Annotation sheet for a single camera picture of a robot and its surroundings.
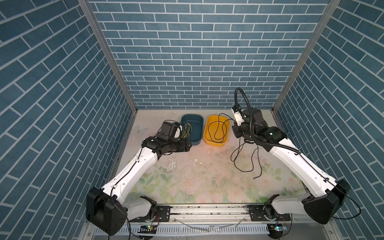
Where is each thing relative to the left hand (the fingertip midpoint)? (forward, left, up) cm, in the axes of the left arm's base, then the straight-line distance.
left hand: (187, 145), depth 79 cm
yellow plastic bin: (+14, -18, -6) cm, 24 cm away
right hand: (+7, -24, +11) cm, 27 cm away
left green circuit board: (-35, +19, -22) cm, 45 cm away
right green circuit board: (-36, -43, -19) cm, 60 cm away
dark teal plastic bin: (+29, -6, -14) cm, 33 cm away
